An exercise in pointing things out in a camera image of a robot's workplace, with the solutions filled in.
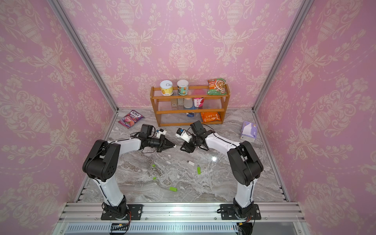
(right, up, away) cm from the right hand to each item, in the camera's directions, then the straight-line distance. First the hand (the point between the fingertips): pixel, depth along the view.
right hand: (184, 144), depth 91 cm
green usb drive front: (-6, -23, -9) cm, 26 cm away
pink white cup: (+10, +27, +6) cm, 30 cm away
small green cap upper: (-19, -13, -1) cm, 23 cm away
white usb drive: (+4, -12, +1) cm, 12 cm away
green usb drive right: (+9, -15, -2) cm, 18 cm away
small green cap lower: (-17, -19, -6) cm, 26 cm away
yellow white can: (-10, +34, -6) cm, 36 cm away
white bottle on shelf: (+2, +27, +8) cm, 28 cm away
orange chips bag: (+16, +18, +19) cm, 31 cm away
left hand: (-6, 0, -2) cm, 7 cm away
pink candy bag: (-43, +15, +18) cm, 49 cm away
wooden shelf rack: (-10, +21, +12) cm, 26 cm away
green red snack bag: (+20, +35, -4) cm, 40 cm away
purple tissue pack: (+44, +8, +9) cm, 45 cm away
